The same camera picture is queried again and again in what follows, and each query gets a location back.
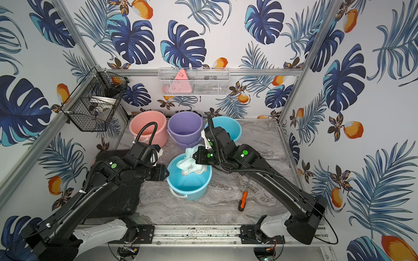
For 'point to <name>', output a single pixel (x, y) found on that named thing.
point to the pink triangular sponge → (180, 85)
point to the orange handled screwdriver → (242, 203)
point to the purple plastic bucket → (186, 128)
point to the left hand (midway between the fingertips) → (169, 173)
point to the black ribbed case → (124, 200)
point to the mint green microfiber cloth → (189, 166)
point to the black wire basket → (97, 100)
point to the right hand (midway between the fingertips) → (192, 154)
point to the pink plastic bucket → (146, 134)
